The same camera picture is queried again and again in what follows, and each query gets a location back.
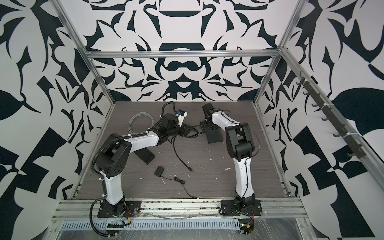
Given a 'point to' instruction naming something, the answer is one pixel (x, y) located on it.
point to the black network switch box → (214, 135)
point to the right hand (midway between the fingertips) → (211, 124)
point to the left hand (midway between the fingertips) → (192, 123)
